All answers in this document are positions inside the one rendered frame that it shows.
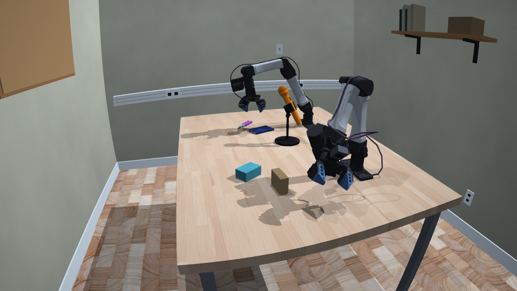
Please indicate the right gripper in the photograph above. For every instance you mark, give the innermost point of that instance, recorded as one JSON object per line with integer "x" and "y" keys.
{"x": 260, "y": 102}

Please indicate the dark blue notebook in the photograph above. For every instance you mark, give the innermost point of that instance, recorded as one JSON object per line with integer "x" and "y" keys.
{"x": 262, "y": 129}

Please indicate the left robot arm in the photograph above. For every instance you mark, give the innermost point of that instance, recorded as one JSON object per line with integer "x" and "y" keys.
{"x": 355, "y": 94}

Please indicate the orange microphone head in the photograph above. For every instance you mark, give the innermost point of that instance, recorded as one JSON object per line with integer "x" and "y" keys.
{"x": 284, "y": 93}

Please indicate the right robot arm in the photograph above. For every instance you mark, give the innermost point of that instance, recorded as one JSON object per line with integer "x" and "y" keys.
{"x": 288, "y": 73}

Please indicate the blue rectangular block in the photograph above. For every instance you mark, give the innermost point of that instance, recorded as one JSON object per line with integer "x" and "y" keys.
{"x": 248, "y": 171}

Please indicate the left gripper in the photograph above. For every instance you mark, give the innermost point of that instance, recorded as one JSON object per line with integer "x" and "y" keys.
{"x": 323, "y": 166}

